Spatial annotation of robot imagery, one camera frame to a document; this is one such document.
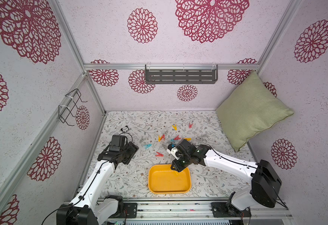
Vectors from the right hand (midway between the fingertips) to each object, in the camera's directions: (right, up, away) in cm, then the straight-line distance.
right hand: (171, 166), depth 79 cm
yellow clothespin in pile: (+14, +13, +24) cm, 30 cm away
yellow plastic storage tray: (-4, -10, +6) cm, 12 cm away
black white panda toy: (-34, +20, +27) cm, 47 cm away
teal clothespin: (-15, +8, +20) cm, 27 cm away
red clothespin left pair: (-4, +15, +25) cm, 29 cm away
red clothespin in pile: (+6, +14, +24) cm, 28 cm away
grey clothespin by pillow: (+33, +28, +37) cm, 57 cm away
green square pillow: (+50, +35, +8) cm, 62 cm away
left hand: (-20, +8, +3) cm, 22 cm away
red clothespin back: (+17, +23, +33) cm, 44 cm away
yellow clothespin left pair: (-7, +13, +23) cm, 28 cm away
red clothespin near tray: (-7, +3, +15) cm, 17 cm away
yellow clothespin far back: (+5, +21, +30) cm, 37 cm away
